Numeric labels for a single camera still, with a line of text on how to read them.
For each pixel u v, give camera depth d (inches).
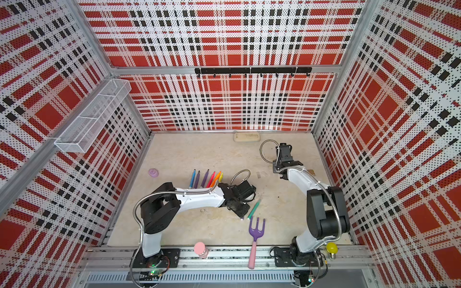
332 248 28.9
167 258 28.9
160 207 20.2
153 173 38.8
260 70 34.8
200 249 27.0
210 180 38.7
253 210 34.0
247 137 45.1
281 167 26.0
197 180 38.8
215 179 38.9
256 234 31.6
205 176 39.0
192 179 38.9
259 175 39.4
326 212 17.9
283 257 29.0
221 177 38.7
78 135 27.2
